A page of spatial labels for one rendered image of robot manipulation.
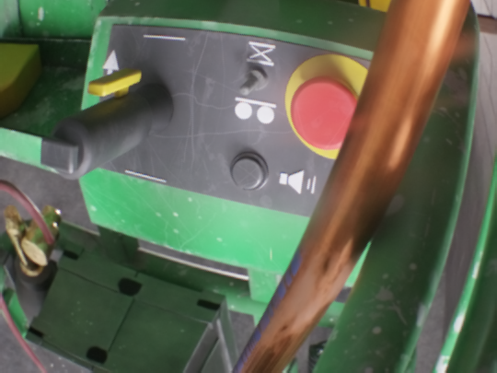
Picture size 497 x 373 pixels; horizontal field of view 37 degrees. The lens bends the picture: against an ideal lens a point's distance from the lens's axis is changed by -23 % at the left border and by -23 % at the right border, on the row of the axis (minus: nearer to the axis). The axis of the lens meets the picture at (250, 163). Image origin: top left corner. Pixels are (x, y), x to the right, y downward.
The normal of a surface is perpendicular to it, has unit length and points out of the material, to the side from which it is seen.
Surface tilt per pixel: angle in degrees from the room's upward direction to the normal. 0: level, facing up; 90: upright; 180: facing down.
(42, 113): 0
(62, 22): 90
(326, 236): 83
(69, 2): 90
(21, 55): 0
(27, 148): 90
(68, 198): 0
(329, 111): 58
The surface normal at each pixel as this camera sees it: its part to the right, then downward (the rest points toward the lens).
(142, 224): -0.33, 0.69
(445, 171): 0.37, -0.53
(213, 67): -0.32, 0.22
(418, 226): 0.08, -0.65
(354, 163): -0.79, 0.37
